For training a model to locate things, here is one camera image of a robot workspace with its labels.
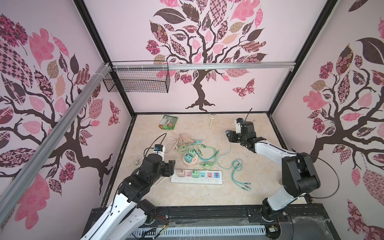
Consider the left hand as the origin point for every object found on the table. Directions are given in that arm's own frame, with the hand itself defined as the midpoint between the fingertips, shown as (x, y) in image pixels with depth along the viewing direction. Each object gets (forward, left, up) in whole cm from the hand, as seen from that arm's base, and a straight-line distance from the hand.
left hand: (169, 164), depth 74 cm
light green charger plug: (+12, -11, -10) cm, 19 cm away
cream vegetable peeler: (+48, -27, -16) cm, 58 cm away
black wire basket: (+75, +33, -1) cm, 82 cm away
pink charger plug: (-1, -5, -10) cm, 11 cm away
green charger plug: (-1, -13, -10) cm, 17 cm away
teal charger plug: (+8, -9, -10) cm, 16 cm away
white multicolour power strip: (-2, -20, -14) cm, 25 cm away
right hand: (+24, -36, -5) cm, 44 cm away
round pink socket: (+8, -13, -14) cm, 21 cm away
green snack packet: (+42, +8, -17) cm, 46 cm away
